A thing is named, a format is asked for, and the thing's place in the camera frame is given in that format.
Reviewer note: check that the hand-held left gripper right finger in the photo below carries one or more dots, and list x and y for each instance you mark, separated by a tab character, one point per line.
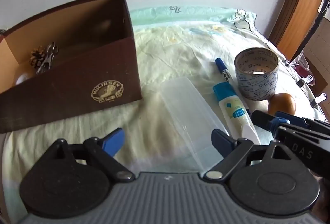
220	141

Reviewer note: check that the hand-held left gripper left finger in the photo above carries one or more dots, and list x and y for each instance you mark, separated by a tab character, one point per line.
113	141

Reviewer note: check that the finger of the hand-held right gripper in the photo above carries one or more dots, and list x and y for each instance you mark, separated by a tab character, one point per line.
279	120

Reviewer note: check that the brown wooden egg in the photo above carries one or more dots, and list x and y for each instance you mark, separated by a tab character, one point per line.
282	104

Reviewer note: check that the white glue bottle blue cap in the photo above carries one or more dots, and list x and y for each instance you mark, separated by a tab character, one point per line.
232	105

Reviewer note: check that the printed tape roll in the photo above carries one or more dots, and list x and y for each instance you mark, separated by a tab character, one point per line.
257	84

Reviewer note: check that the clear plastic container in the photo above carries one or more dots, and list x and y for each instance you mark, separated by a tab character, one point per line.
185	110

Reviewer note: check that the brown cardboard box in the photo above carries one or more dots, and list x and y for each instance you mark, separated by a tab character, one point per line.
77	79

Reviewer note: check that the blue marker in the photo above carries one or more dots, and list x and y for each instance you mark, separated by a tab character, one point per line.
221	66

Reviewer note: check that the metal binder clip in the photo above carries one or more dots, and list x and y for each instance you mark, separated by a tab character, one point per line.
305	81
318	100

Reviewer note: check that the black rod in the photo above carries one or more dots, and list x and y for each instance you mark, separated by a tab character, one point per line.
306	38

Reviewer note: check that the pale yellow green-edged bed sheet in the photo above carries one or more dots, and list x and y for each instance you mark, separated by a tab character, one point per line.
180	53

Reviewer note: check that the white ball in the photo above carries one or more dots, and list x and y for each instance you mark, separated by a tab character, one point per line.
23	78

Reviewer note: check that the pine cone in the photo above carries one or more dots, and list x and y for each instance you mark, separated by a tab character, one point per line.
37	55

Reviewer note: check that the wooden door frame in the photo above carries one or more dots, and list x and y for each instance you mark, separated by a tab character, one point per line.
296	7

